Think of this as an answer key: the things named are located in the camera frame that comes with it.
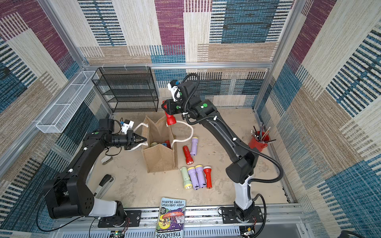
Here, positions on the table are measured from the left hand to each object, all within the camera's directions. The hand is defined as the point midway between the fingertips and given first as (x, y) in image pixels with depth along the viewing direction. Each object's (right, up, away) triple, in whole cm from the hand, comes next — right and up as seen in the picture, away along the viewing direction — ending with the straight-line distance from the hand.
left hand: (146, 140), depth 78 cm
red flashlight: (+22, -12, +12) cm, 28 cm away
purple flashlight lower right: (+28, -18, +8) cm, 34 cm away
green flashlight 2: (+22, -24, +3) cm, 32 cm away
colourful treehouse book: (+14, -36, -7) cm, 39 cm away
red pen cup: (+61, 0, +5) cm, 62 cm away
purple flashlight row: (+26, -5, +18) cm, 32 cm away
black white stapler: (-23, -25, +3) cm, 35 cm away
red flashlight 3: (+10, -3, +13) cm, 16 cm away
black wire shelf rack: (-22, +33, +30) cm, 50 cm away
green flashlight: (0, -4, +14) cm, 15 cm away
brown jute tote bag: (+7, -6, 0) cm, 9 cm away
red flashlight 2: (+14, +10, -8) cm, 19 cm away
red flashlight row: (+33, -18, +8) cm, 38 cm away
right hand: (+12, +16, -5) cm, 21 cm away
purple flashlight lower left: (+24, -19, +7) cm, 32 cm away
